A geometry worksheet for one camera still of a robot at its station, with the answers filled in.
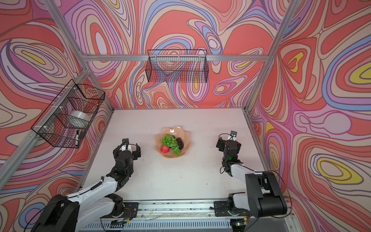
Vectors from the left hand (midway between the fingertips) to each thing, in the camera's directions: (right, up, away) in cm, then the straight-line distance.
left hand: (129, 144), depth 85 cm
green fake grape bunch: (+23, +2, +4) cm, 24 cm away
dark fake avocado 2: (+24, +7, +16) cm, 30 cm away
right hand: (+61, +1, +6) cm, 61 cm away
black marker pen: (-21, +5, -13) cm, 26 cm away
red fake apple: (+21, -4, +4) cm, 21 cm away
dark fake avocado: (+30, 0, +7) cm, 31 cm away
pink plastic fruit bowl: (+28, +6, +16) cm, 33 cm away
